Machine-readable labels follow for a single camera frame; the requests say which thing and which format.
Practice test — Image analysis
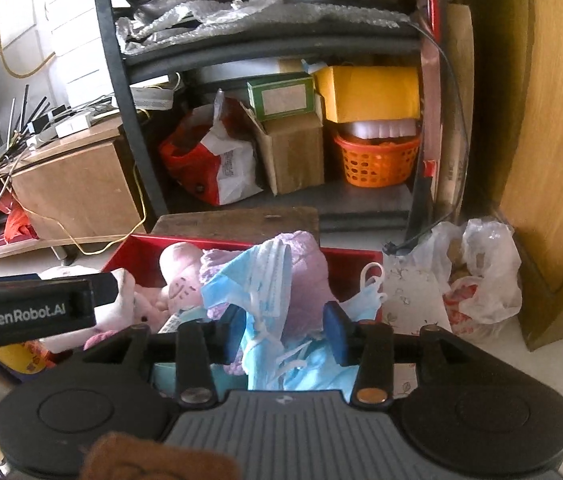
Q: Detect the pink knitted cloth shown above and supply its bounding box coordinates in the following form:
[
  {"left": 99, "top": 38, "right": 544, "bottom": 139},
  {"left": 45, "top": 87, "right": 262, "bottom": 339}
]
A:
[{"left": 198, "top": 230, "right": 342, "bottom": 378}]

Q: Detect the white plush toy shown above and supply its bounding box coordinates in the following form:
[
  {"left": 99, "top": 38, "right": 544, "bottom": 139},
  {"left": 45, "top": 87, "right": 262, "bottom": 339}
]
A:
[{"left": 38, "top": 266, "right": 170, "bottom": 354}]

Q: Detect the pink pig plush toy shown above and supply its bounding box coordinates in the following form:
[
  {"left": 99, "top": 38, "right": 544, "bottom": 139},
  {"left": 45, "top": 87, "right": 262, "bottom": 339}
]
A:
[{"left": 159, "top": 242, "right": 204, "bottom": 314}]

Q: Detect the blue face mask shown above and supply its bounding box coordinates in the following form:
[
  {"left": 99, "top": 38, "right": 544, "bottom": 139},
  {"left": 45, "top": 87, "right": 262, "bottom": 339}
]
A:
[{"left": 200, "top": 236, "right": 388, "bottom": 392}]

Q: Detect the red cardboard box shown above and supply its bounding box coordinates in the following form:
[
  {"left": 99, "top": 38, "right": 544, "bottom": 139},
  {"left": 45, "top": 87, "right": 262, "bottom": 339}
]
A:
[{"left": 100, "top": 233, "right": 386, "bottom": 323}]

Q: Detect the wooden stool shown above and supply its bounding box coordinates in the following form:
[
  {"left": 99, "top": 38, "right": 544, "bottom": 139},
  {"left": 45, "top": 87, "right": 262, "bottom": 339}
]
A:
[{"left": 152, "top": 207, "right": 319, "bottom": 244}]

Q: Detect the black metal shelf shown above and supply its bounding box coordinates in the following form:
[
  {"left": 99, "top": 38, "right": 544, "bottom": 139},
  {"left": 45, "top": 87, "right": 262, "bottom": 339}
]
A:
[{"left": 94, "top": 0, "right": 440, "bottom": 244}]

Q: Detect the wooden tv stand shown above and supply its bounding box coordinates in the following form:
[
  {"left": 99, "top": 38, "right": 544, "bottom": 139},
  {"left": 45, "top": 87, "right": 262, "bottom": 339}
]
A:
[{"left": 0, "top": 117, "right": 155, "bottom": 259}]

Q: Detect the orange plastic basket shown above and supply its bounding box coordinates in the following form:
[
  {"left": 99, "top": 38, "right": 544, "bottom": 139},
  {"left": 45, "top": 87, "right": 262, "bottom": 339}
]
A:
[{"left": 332, "top": 132, "right": 420, "bottom": 188}]

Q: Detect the red white plastic bag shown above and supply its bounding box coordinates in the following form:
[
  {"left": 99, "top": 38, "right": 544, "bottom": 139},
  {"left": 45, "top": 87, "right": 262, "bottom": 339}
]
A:
[{"left": 159, "top": 91, "right": 262, "bottom": 206}]

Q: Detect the brown cardboard box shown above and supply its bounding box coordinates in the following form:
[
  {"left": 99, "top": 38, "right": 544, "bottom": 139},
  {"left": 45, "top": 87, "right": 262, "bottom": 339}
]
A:
[{"left": 242, "top": 106, "right": 325, "bottom": 196}]

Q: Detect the yellow box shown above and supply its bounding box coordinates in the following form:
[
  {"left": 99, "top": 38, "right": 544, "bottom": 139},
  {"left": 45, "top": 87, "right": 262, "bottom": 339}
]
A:
[{"left": 313, "top": 66, "right": 421, "bottom": 124}]

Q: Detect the green box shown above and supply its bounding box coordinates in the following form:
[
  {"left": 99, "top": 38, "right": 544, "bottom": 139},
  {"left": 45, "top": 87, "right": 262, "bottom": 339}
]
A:
[{"left": 247, "top": 75, "right": 315, "bottom": 122}]

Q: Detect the wooden cabinet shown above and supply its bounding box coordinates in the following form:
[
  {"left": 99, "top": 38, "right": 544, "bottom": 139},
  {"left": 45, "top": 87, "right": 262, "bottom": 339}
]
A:
[{"left": 464, "top": 0, "right": 563, "bottom": 350}]

